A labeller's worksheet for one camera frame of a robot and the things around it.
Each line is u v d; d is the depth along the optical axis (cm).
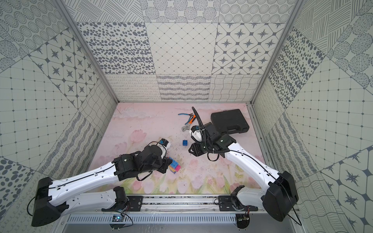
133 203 74
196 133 71
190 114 114
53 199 40
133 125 107
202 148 66
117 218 72
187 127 104
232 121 101
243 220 73
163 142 66
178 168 76
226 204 74
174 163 75
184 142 95
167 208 73
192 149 66
